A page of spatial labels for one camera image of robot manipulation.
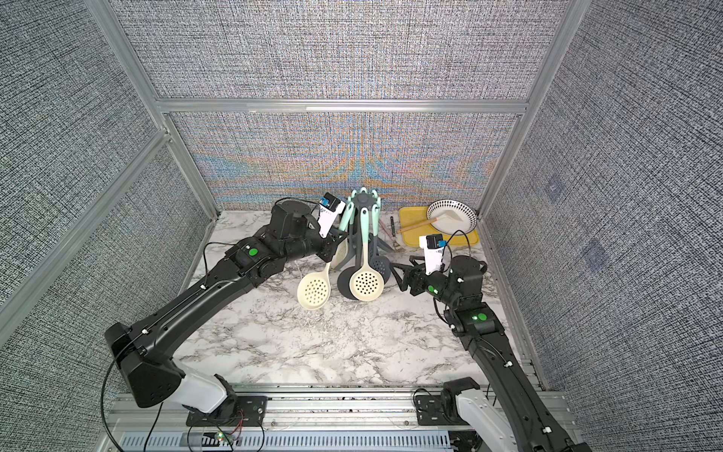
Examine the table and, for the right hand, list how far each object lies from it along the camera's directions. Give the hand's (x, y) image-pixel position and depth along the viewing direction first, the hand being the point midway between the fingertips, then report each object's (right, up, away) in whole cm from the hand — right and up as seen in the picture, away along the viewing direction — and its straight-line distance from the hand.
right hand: (403, 255), depth 72 cm
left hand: (-14, +7, -2) cm, 15 cm away
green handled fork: (+2, +7, +38) cm, 39 cm away
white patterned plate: (+34, +15, +45) cm, 58 cm away
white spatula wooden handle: (+24, +14, +42) cm, 51 cm away
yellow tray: (+11, +14, +46) cm, 50 cm away
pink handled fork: (+3, +2, +38) cm, 38 cm away
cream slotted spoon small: (-23, -10, +5) cm, 26 cm away
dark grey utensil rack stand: (-11, +1, +3) cm, 11 cm away
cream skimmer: (-9, -9, +12) cm, 18 cm away
